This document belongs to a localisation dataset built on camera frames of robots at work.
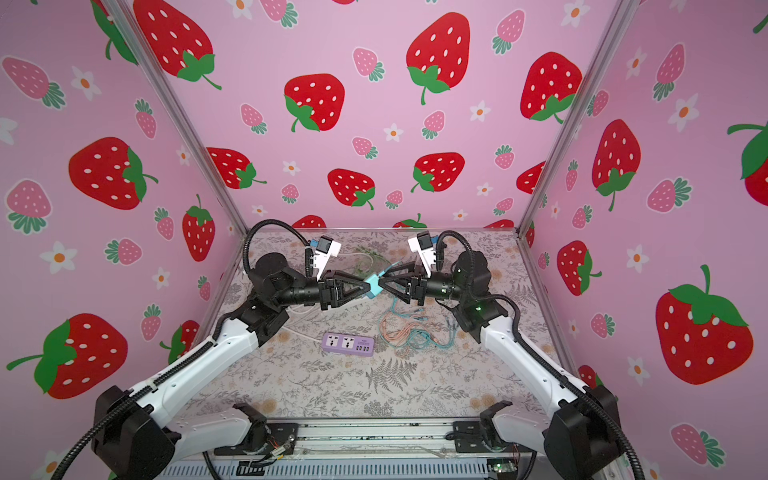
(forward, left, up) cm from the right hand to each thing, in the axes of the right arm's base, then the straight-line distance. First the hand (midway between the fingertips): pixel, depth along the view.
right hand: (380, 286), depth 63 cm
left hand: (-1, +2, 0) cm, 3 cm away
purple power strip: (0, +12, -32) cm, 34 cm away
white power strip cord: (-8, +18, 0) cm, 19 cm away
